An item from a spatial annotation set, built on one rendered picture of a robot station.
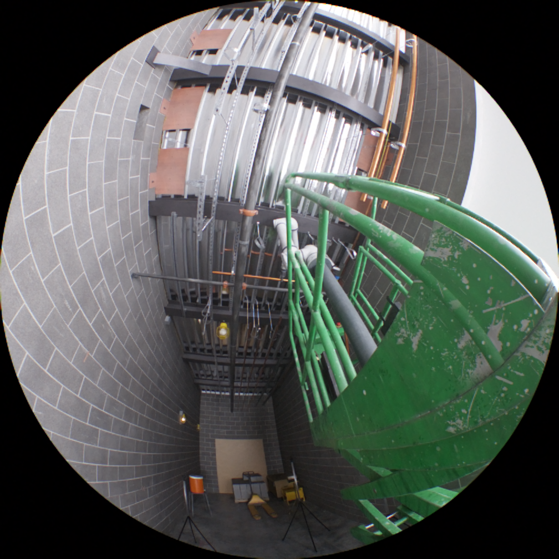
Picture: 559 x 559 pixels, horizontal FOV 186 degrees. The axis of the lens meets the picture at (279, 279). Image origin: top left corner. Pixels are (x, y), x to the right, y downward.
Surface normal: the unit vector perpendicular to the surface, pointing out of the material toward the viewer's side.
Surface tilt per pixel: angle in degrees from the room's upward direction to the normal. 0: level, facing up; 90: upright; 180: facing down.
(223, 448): 90
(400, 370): 90
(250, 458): 90
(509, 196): 90
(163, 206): 180
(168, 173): 180
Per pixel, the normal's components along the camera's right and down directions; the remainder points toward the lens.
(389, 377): -0.99, 0.12
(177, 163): 0.14, 0.58
